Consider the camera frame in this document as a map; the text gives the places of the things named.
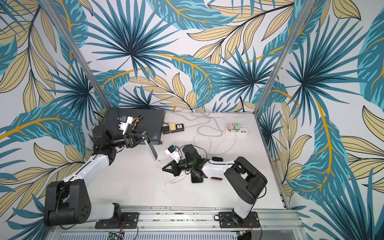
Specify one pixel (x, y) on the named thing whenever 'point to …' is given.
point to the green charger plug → (237, 127)
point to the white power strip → (242, 132)
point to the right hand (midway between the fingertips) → (156, 180)
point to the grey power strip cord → (203, 126)
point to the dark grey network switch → (152, 124)
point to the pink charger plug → (230, 127)
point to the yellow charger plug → (173, 127)
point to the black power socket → (179, 128)
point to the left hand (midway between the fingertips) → (146, 137)
